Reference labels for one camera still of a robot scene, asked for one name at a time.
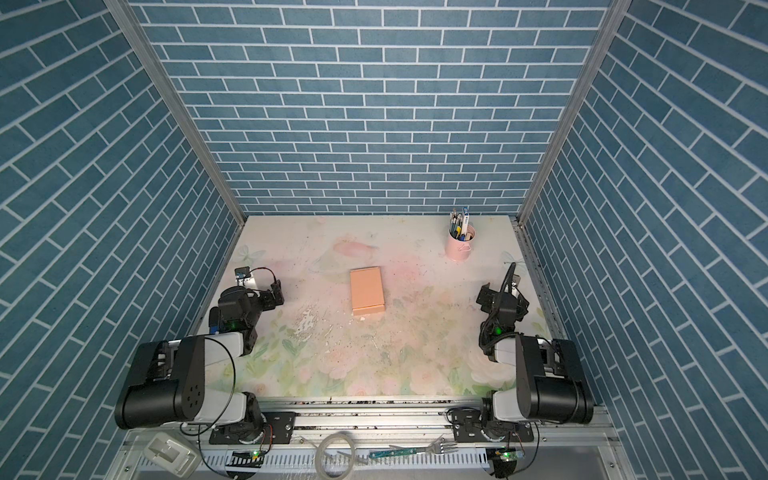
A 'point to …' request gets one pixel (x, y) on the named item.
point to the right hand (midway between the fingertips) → (503, 286)
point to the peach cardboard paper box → (367, 293)
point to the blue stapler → (214, 321)
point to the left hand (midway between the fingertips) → (265, 282)
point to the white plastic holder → (171, 454)
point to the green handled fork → (444, 448)
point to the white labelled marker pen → (465, 222)
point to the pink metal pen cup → (460, 250)
